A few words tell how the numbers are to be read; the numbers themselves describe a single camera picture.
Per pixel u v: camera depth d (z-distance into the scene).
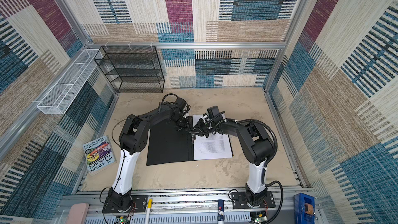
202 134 0.87
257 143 0.51
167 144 0.94
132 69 1.11
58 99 0.71
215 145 0.91
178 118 0.85
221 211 0.70
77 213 0.70
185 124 0.89
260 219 0.70
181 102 0.86
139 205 0.73
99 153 0.87
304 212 0.66
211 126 0.77
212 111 0.79
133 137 0.59
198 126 0.83
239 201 0.73
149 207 0.73
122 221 0.71
